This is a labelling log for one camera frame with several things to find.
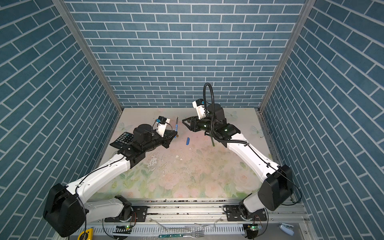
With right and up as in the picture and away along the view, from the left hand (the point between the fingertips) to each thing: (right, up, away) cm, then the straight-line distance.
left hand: (176, 132), depth 77 cm
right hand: (+4, +7, -4) cm, 9 cm away
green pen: (+21, -8, +25) cm, 34 cm away
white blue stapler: (+54, -45, -7) cm, 70 cm away
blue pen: (0, +4, -2) cm, 4 cm away
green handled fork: (+10, -47, -9) cm, 49 cm away
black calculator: (-39, -6, +25) cm, 46 cm away
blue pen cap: (+4, -8, +25) cm, 27 cm away
